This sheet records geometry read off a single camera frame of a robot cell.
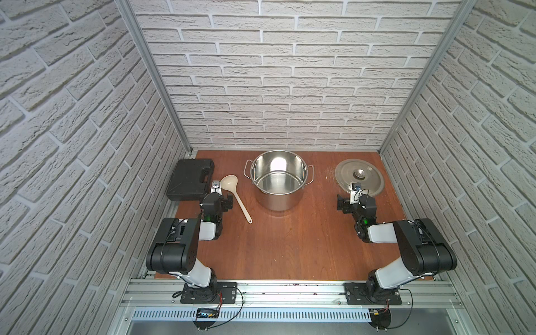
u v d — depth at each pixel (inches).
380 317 27.4
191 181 39.0
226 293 28.9
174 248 18.0
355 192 31.3
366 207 28.0
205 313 28.6
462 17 27.6
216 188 31.6
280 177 40.9
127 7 27.4
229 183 39.9
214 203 27.7
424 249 18.6
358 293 29.0
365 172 42.1
